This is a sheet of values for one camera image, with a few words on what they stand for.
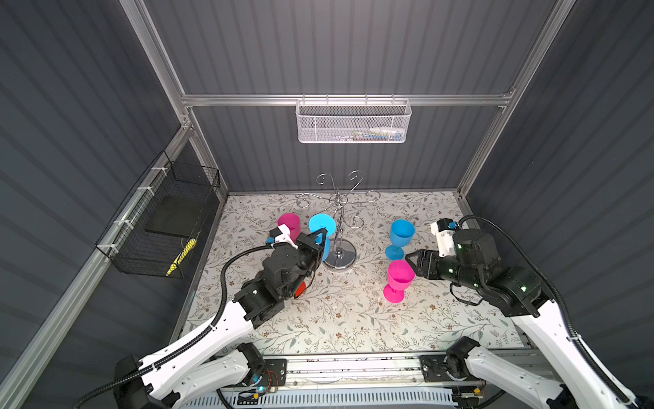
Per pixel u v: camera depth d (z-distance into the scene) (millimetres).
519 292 422
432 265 567
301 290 880
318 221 693
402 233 909
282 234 628
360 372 755
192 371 522
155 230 724
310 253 598
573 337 393
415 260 608
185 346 422
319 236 662
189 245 707
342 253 978
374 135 912
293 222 912
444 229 580
